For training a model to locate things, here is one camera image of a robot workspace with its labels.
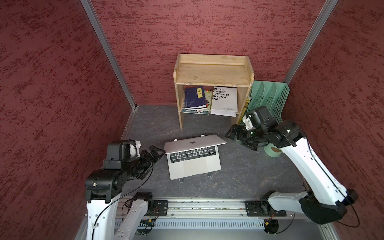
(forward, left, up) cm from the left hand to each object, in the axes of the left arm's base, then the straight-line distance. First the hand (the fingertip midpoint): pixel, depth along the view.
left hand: (159, 162), depth 61 cm
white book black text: (+41, -33, -3) cm, 53 cm away
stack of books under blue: (+36, -19, -6) cm, 41 cm away
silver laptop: (+13, -14, -21) cm, 28 cm away
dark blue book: (+45, -14, -4) cm, 47 cm away
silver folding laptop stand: (+5, -23, -27) cm, 36 cm away
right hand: (+9, -32, +1) cm, 33 cm away
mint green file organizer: (+52, -67, -7) cm, 85 cm away
